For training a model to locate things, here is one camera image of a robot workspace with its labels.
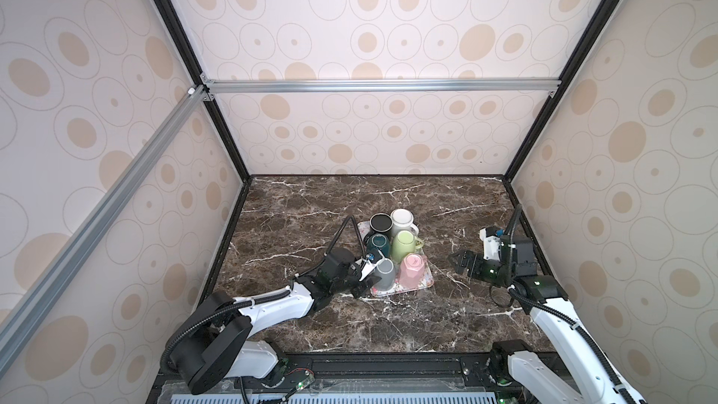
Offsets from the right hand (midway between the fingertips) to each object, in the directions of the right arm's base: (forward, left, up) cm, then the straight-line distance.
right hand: (472, 259), depth 80 cm
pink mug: (-3, +17, -3) cm, 18 cm away
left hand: (-3, +26, -4) cm, 26 cm away
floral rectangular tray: (+18, +33, -12) cm, 39 cm away
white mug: (+18, +19, -6) cm, 27 cm away
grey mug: (-3, +25, -3) cm, 25 cm away
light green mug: (+6, +19, -3) cm, 20 cm away
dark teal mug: (+6, +27, -2) cm, 28 cm away
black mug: (+15, +26, -4) cm, 31 cm away
